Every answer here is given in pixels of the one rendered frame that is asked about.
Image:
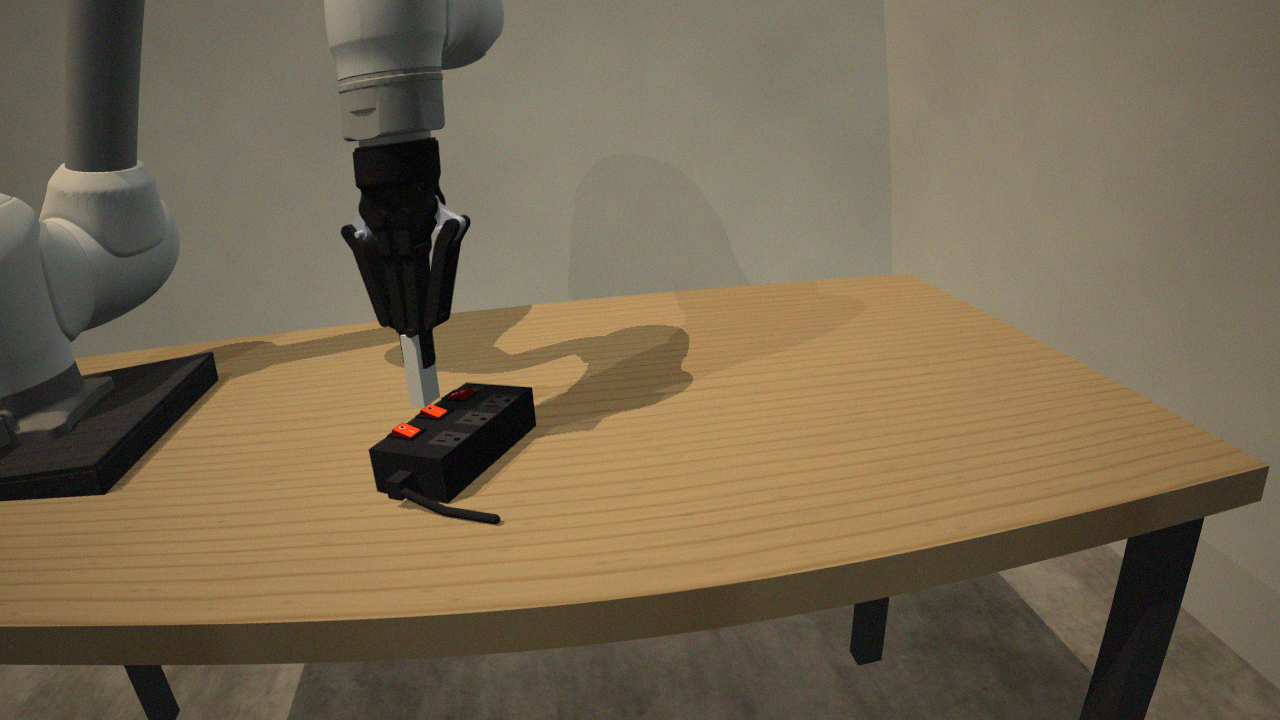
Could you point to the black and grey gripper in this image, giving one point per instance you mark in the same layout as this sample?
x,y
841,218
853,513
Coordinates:
x,y
403,220

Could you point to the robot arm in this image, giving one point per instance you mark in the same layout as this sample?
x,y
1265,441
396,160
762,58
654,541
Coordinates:
x,y
103,244

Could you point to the black power strip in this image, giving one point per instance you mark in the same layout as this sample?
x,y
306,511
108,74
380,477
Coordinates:
x,y
450,444

